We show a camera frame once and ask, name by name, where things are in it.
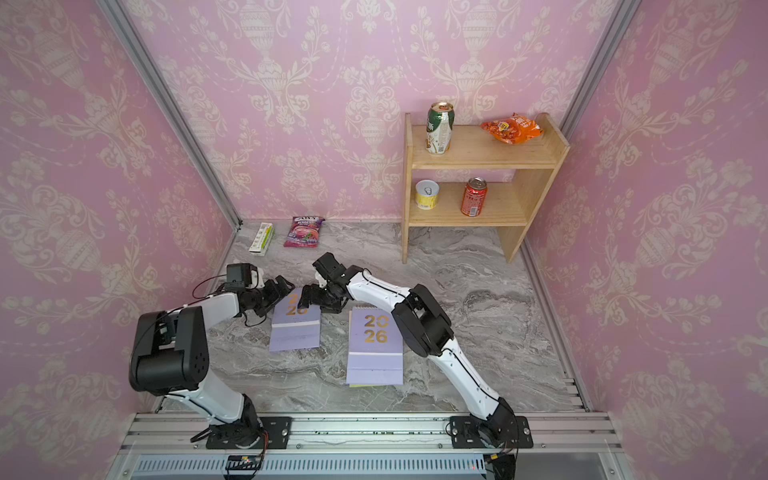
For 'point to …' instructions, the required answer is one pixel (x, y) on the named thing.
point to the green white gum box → (262, 239)
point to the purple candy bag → (303, 232)
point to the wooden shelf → (508, 208)
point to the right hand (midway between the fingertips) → (307, 308)
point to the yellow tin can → (426, 191)
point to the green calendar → (375, 385)
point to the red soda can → (474, 197)
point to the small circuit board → (243, 462)
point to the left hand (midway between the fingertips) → (287, 293)
